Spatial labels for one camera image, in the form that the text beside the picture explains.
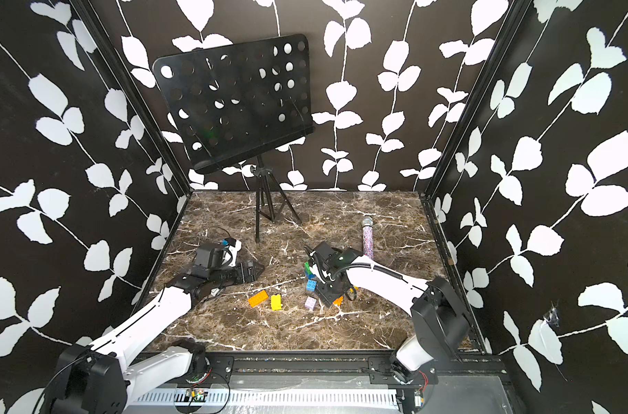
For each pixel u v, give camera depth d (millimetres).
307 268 800
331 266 667
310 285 903
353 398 701
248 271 748
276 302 855
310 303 860
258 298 878
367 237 1009
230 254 709
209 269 645
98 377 389
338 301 746
